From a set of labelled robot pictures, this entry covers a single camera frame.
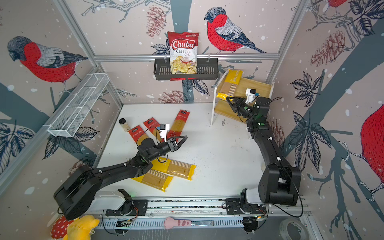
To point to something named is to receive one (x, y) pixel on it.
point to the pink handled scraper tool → (169, 223)
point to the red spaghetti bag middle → (152, 124)
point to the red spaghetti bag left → (138, 134)
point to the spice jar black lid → (124, 125)
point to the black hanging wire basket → (206, 68)
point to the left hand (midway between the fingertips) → (185, 139)
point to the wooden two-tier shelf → (222, 107)
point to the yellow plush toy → (81, 228)
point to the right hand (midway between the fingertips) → (223, 100)
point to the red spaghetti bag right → (179, 123)
